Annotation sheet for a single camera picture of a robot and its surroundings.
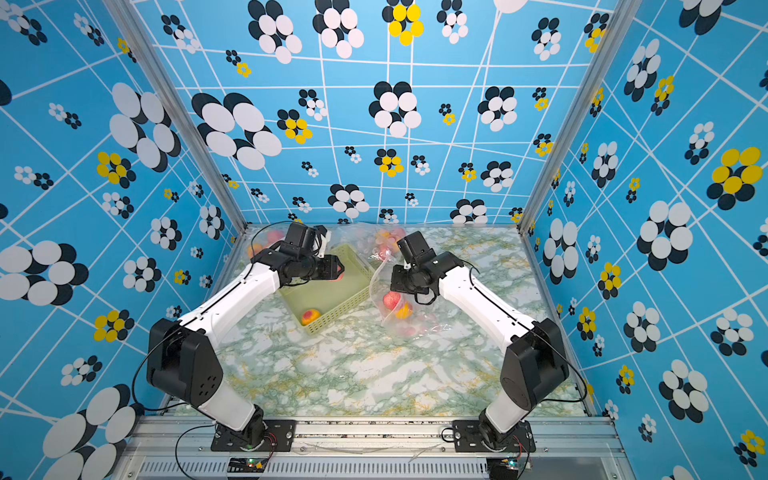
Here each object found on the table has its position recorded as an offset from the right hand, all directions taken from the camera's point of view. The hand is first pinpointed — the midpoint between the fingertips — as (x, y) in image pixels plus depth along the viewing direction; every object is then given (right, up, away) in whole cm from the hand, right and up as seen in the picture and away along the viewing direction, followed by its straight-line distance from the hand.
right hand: (400, 281), depth 84 cm
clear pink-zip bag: (-6, +13, +19) cm, 24 cm away
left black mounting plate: (-31, -38, -10) cm, 50 cm away
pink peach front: (-2, -5, +2) cm, 6 cm away
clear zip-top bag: (-50, +14, +26) cm, 58 cm away
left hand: (-17, +5, +3) cm, 18 cm away
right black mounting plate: (+16, -37, -11) cm, 42 cm away
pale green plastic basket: (-22, -7, +13) cm, 26 cm away
